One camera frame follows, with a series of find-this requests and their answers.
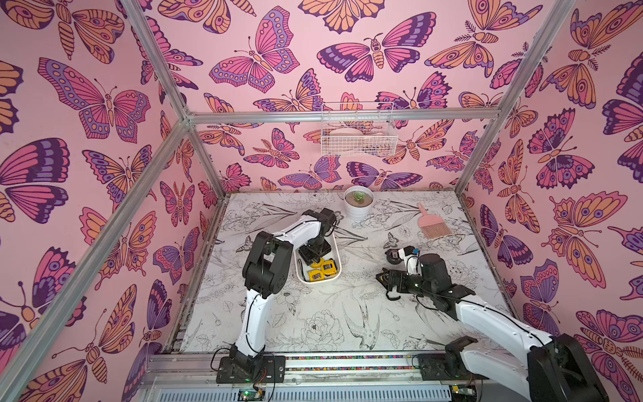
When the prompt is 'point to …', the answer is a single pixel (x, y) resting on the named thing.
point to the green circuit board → (250, 394)
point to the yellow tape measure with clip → (329, 267)
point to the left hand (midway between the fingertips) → (323, 256)
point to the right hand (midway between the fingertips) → (382, 278)
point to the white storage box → (302, 270)
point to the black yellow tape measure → (317, 265)
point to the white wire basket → (358, 129)
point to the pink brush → (433, 226)
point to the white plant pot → (358, 202)
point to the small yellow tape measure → (316, 275)
